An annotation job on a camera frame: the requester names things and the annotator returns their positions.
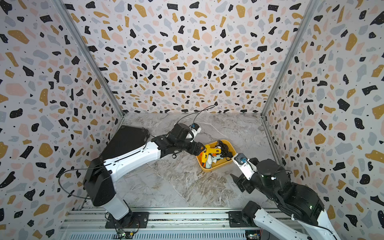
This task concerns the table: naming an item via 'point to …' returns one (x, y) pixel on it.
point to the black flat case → (125, 138)
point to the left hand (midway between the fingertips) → (202, 144)
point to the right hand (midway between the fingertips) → (238, 167)
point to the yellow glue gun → (208, 150)
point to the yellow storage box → (223, 162)
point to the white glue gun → (210, 159)
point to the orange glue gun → (203, 164)
